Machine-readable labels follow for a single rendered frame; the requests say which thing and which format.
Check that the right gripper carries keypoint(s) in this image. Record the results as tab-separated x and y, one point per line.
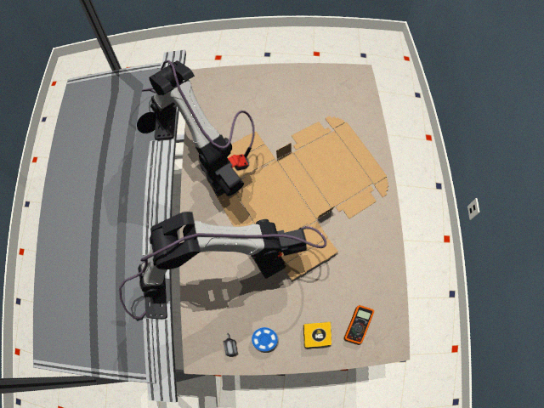
270	267

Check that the grey slotted aluminium rail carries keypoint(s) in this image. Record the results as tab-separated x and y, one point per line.
165	388

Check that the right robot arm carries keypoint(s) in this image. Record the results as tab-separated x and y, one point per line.
209	238

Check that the orange digital multimeter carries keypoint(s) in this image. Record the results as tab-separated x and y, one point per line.
359	324

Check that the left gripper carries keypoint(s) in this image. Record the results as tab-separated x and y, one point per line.
239	161

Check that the flat tan cardboard box blank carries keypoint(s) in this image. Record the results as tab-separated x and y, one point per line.
268	193

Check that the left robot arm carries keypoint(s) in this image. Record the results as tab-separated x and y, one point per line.
182	96

